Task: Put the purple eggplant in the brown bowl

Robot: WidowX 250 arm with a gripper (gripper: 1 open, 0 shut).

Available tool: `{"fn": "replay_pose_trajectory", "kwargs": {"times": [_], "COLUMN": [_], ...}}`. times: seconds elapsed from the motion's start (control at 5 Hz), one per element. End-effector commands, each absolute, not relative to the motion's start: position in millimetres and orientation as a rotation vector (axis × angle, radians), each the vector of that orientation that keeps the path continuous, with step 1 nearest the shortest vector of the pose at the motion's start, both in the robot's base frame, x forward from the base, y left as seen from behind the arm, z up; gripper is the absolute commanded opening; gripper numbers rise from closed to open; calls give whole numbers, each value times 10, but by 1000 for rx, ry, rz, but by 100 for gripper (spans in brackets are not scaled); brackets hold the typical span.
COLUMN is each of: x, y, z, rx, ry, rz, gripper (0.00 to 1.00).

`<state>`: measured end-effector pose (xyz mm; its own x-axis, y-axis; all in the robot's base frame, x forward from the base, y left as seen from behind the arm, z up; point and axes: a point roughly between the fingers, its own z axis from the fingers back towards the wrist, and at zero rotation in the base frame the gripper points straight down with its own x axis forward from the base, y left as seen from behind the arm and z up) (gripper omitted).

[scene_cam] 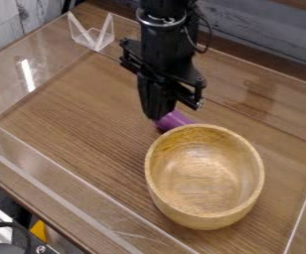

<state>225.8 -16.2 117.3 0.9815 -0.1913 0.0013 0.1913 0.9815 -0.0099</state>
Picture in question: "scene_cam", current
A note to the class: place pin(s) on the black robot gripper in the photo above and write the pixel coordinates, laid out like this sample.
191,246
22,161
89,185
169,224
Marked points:
160,58

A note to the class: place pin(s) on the purple toy eggplant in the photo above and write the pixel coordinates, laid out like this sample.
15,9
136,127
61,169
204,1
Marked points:
173,120

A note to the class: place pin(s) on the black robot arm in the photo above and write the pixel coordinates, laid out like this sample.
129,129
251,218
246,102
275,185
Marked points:
168,14

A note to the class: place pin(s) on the brown wooden bowl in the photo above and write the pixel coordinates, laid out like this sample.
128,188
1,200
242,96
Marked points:
204,175

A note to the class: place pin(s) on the yellow black device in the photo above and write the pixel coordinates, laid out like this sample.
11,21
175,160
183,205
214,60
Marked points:
32,244

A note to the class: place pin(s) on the clear acrylic corner bracket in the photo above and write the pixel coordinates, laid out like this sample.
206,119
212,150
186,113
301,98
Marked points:
93,38

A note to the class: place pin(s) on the clear acrylic tray wall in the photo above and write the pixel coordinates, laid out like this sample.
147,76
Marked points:
74,139

